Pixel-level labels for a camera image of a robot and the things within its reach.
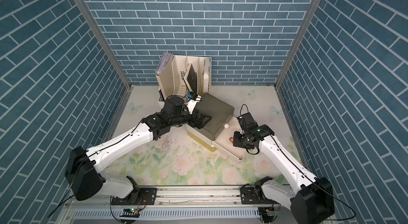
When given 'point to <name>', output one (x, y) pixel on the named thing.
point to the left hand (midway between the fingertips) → (209, 116)
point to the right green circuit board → (273, 213)
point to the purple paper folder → (164, 59)
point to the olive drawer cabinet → (220, 112)
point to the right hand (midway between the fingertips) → (236, 142)
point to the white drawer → (224, 140)
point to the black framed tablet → (190, 78)
